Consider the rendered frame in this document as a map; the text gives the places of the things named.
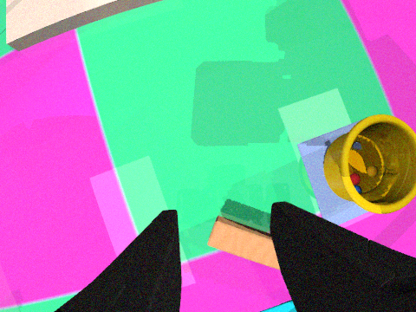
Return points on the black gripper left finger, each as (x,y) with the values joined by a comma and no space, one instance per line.
(144,277)

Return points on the olive-yellow cup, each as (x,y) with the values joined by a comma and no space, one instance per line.
(386,142)

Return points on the red marble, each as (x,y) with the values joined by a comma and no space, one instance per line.
(355,178)

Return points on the orange flat bar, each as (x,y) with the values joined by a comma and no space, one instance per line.
(243,241)

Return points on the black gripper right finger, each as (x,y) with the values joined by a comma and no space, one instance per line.
(328,268)

